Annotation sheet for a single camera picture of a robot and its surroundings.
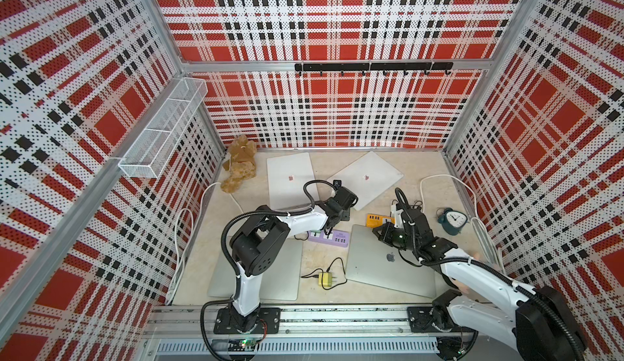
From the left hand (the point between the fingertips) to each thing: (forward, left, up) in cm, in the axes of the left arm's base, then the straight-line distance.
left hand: (344, 208), depth 96 cm
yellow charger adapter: (-27, +7, -1) cm, 28 cm away
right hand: (-12, -10, +5) cm, 17 cm away
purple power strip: (-12, +4, -1) cm, 13 cm away
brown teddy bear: (+17, +43, +8) cm, 47 cm away
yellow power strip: (-5, -11, -1) cm, 12 cm away
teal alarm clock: (-6, -41, 0) cm, 41 cm away
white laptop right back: (+20, -12, -6) cm, 24 cm away
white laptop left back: (+19, +26, -4) cm, 32 cm away
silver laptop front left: (-28, +22, -1) cm, 35 cm away
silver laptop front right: (-20, -9, -3) cm, 22 cm away
